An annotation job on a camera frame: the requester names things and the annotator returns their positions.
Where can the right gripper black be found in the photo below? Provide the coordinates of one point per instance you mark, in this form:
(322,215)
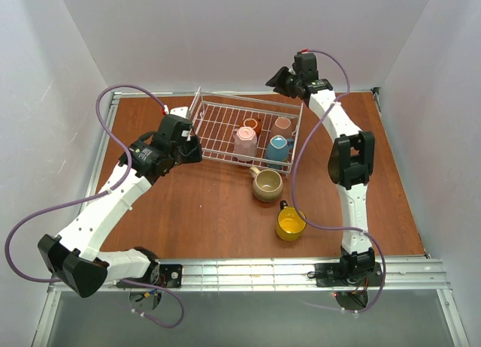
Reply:
(284,80)

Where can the blue floral mug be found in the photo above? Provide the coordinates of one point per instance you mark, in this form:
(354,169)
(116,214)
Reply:
(278,151)

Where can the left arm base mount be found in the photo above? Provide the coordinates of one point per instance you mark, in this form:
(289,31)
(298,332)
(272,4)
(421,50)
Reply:
(164,275)

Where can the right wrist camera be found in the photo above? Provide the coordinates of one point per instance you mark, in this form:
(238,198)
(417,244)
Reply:
(305,66)

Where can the aluminium front rail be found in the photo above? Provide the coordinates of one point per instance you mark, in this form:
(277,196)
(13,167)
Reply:
(291,274)

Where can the dark brown glazed mug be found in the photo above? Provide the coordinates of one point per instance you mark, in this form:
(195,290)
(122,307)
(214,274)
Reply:
(254,123)

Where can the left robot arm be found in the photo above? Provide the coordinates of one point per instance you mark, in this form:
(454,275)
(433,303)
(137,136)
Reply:
(74,254)

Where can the pink floral mug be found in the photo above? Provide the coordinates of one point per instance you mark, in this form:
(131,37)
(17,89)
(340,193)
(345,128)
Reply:
(282,126)

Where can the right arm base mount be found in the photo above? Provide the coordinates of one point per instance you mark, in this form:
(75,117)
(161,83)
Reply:
(349,292)

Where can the yellow enamel mug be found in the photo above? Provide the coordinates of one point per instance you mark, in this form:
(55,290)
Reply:
(290,224)

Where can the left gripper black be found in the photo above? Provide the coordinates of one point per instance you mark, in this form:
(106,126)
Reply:
(189,151)

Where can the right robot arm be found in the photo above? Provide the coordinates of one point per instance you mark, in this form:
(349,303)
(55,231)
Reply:
(350,163)

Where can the beige round mug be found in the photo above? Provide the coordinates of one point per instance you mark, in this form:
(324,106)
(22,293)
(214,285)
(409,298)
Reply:
(267,184)

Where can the white mug pink handle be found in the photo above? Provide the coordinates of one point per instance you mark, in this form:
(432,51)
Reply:
(245,140)

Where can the white wire dish rack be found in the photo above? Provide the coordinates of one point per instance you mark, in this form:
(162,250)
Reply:
(216,115)

